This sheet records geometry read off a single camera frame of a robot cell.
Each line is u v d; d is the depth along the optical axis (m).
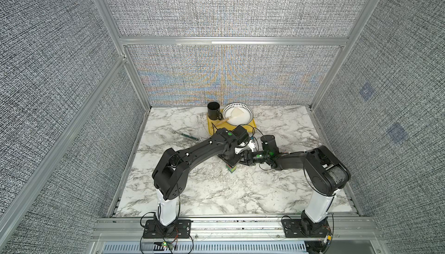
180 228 0.73
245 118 1.12
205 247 0.70
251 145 0.86
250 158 0.80
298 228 0.73
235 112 1.15
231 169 0.89
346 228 0.75
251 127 0.72
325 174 0.49
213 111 1.08
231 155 0.72
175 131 1.07
